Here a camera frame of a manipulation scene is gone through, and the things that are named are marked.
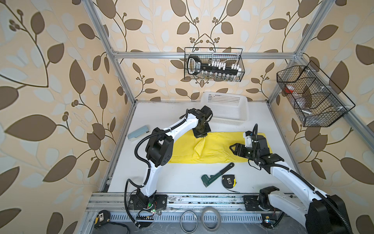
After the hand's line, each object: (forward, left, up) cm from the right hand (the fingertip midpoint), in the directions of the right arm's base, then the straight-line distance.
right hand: (234, 148), depth 85 cm
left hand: (+10, +16, +2) cm, 19 cm away
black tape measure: (-17, +6, -5) cm, 18 cm away
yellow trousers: (+4, +11, -7) cm, 14 cm away
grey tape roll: (-29, +16, -9) cm, 34 cm away
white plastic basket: (+38, -5, -7) cm, 39 cm away
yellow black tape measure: (-31, +68, -4) cm, 75 cm away
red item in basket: (+23, -31, +23) cm, 45 cm away
